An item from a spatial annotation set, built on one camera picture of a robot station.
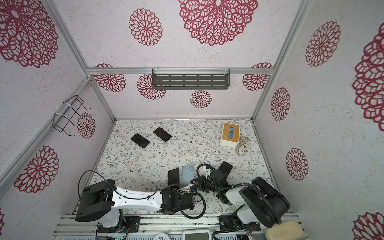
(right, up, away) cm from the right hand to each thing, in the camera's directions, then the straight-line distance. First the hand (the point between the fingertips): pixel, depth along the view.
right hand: (190, 180), depth 84 cm
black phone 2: (-35, +21, +20) cm, 45 cm away
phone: (-1, +2, +7) cm, 7 cm away
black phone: (+23, +3, +14) cm, 27 cm away
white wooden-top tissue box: (+29, +25, +25) cm, 46 cm away
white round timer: (-13, -21, -16) cm, 29 cm away
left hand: (-8, -3, -2) cm, 9 cm away
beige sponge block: (+44, -18, -15) cm, 50 cm away
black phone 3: (-22, +26, +29) cm, 44 cm away
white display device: (+3, -19, -16) cm, 25 cm away
